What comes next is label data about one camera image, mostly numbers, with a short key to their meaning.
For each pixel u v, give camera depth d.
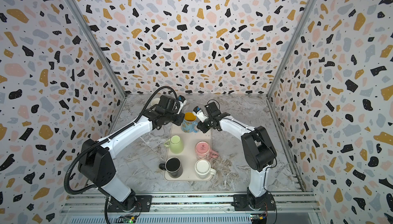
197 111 0.84
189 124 0.92
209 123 0.83
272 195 0.76
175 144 0.84
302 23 0.83
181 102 0.76
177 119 0.76
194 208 0.73
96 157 0.43
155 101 1.03
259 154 0.50
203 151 0.80
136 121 0.55
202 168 0.78
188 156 0.90
